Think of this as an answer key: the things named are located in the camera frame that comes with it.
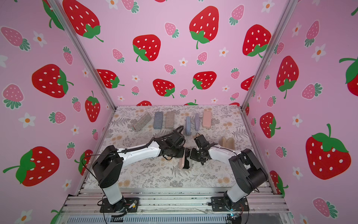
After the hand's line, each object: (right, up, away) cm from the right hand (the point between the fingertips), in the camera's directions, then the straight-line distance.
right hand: (194, 156), depth 92 cm
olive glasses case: (+26, +8, +6) cm, 28 cm away
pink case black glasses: (-6, -1, -10) cm, 12 cm away
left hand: (-6, +3, -6) cm, 9 cm away
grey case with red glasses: (-39, +23, +12) cm, 47 cm away
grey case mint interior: (-19, +25, +19) cm, 36 cm away
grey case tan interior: (+3, +23, +13) cm, 26 cm away
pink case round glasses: (+12, +26, +22) cm, 36 cm away
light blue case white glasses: (-4, +16, +8) cm, 18 cm away
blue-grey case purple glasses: (-28, +24, +18) cm, 41 cm away
